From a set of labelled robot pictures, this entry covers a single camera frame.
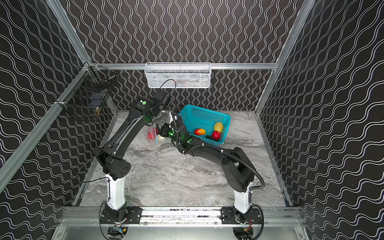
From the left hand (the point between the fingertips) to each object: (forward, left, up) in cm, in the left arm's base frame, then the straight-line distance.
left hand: (162, 118), depth 80 cm
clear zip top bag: (-1, +9, -14) cm, 16 cm away
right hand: (-1, +2, -4) cm, 5 cm away
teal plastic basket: (+25, -16, -25) cm, 38 cm away
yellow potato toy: (+16, -33, -24) cm, 44 cm away
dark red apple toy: (+1, +11, -18) cm, 21 cm away
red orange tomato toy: (+10, -20, -23) cm, 32 cm away
